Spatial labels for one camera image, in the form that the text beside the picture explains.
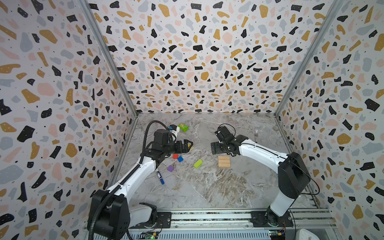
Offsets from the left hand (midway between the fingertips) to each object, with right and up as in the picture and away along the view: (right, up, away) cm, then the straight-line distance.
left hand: (186, 141), depth 81 cm
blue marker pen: (-16, -22, +6) cm, 28 cm away
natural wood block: (+22, -12, +14) cm, 29 cm away
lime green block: (+6, -15, +13) cm, 21 cm away
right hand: (+16, -3, +8) cm, 18 cm away
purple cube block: (-11, -18, +11) cm, 24 cm away
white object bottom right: (+55, -41, -12) cm, 70 cm away
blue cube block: (-6, -13, +15) cm, 20 cm away
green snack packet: (-6, +8, +32) cm, 33 cm away
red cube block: (-9, -11, +14) cm, 20 cm away
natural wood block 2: (+23, -14, +14) cm, 30 cm away
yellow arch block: (+2, -1, -6) cm, 7 cm away
